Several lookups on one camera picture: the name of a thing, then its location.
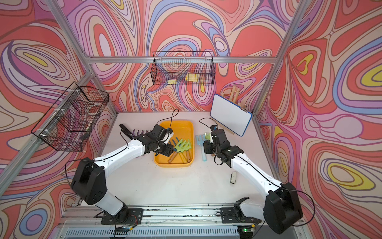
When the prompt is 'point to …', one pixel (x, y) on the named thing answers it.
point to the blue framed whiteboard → (230, 115)
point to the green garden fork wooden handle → (181, 146)
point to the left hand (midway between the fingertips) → (171, 149)
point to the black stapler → (125, 130)
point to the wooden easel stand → (231, 97)
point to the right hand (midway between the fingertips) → (208, 147)
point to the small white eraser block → (233, 178)
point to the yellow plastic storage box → (182, 129)
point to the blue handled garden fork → (200, 142)
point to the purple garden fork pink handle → (137, 134)
